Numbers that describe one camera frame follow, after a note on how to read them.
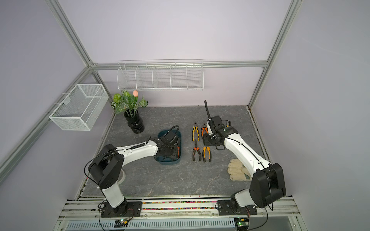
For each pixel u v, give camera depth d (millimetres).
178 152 908
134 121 979
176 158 809
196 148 948
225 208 735
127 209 711
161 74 984
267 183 430
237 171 846
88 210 757
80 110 834
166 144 705
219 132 586
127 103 890
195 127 1070
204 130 1050
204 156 913
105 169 469
